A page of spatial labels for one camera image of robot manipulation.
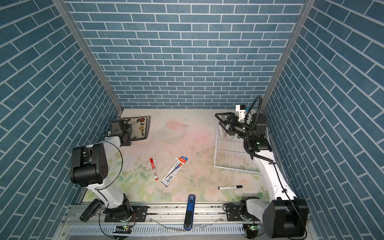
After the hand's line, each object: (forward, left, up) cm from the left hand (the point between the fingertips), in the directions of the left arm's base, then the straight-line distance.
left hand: (130, 128), depth 98 cm
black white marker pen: (-37, -63, -7) cm, 73 cm away
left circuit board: (-54, -8, -11) cm, 56 cm away
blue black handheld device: (-52, -40, -8) cm, 66 cm away
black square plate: (+6, -4, -4) cm, 8 cm away
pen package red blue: (-24, -33, -6) cm, 41 cm away
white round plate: (-5, -62, +2) cm, 62 cm away
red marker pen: (-24, -18, -8) cm, 31 cm away
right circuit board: (-55, -71, -8) cm, 90 cm away
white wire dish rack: (-17, -66, -6) cm, 69 cm away
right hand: (-15, -53, +27) cm, 62 cm away
